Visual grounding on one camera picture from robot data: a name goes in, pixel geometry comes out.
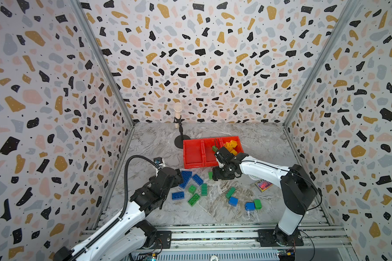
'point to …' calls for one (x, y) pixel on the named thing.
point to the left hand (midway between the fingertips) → (175, 171)
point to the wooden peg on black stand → (178, 141)
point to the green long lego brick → (194, 199)
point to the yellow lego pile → (230, 145)
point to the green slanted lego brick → (231, 191)
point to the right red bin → (239, 148)
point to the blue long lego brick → (176, 196)
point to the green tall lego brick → (204, 189)
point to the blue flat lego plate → (186, 175)
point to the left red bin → (194, 153)
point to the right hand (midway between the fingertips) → (216, 174)
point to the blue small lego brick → (233, 201)
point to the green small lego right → (258, 204)
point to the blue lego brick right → (250, 206)
